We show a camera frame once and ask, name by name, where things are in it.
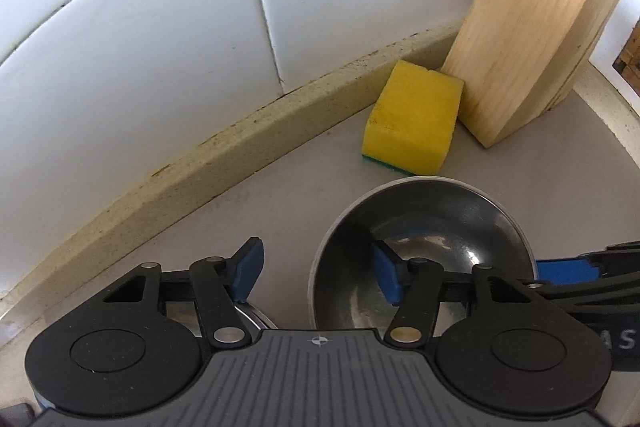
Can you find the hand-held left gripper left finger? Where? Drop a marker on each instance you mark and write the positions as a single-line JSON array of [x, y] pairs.
[[247, 269]]

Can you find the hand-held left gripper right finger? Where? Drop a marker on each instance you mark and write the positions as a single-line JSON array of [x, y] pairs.
[[387, 274]]

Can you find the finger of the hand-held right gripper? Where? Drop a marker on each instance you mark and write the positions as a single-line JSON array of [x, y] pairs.
[[565, 271]]

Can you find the yellow green sponge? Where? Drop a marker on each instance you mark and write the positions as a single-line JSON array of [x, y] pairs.
[[410, 122]]

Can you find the wooden glass cabinet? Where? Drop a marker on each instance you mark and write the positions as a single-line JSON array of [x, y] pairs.
[[630, 68]]

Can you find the wooden knife block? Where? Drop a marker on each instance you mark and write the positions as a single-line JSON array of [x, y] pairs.
[[530, 22]]

